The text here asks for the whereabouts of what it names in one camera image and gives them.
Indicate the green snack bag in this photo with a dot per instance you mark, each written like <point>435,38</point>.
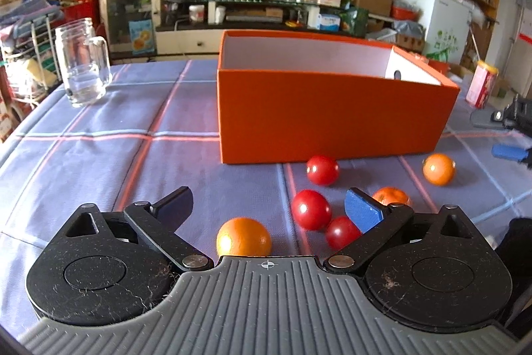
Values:
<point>354,22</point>

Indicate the white glass door cabinet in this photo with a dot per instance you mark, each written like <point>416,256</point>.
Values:
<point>124,5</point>

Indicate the blue white box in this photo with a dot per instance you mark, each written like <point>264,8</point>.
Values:
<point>329,23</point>

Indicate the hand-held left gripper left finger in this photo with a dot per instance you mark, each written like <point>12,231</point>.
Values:
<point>181,209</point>

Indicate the orange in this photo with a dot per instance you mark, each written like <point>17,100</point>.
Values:
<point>243,238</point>
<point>438,170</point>
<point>392,197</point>

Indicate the blue checked tablecloth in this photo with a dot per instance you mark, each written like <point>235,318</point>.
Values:
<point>124,172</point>

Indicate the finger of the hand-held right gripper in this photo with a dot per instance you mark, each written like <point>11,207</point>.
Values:
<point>484,119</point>
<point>505,152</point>

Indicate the blue picture box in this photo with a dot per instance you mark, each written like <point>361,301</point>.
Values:
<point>141,38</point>

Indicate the red tomato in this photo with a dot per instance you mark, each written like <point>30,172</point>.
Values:
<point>309,209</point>
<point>323,171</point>
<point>338,234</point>

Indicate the orange cardboard box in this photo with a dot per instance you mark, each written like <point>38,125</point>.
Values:
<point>311,113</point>

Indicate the white TV stand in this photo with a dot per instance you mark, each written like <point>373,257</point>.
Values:
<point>191,43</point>

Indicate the glass mug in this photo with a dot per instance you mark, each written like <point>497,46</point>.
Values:
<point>83,84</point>

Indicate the pink snack carton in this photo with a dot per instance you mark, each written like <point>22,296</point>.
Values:
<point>480,84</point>

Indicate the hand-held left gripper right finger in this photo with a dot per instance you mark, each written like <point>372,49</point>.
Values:
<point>361,209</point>

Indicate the white chest freezer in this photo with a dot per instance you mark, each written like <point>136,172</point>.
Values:
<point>432,18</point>

